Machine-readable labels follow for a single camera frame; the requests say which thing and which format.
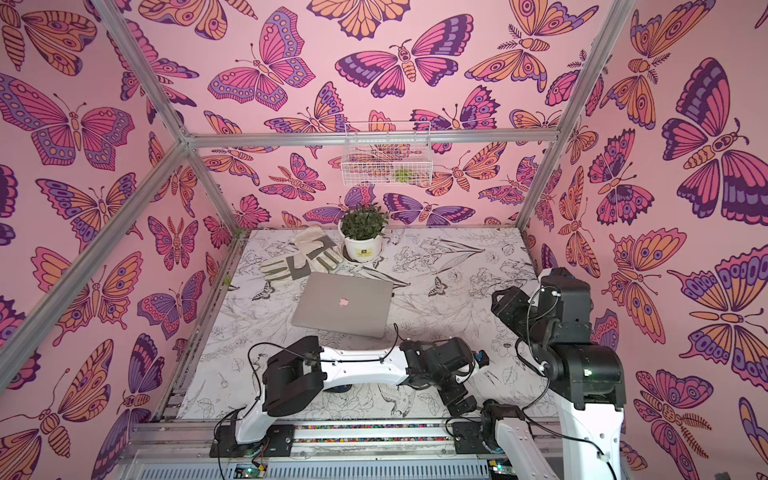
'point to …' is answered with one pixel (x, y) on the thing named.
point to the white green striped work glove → (293, 267)
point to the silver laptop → (342, 304)
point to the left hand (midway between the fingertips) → (472, 396)
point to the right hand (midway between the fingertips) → (501, 297)
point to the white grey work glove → (312, 244)
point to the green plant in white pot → (361, 229)
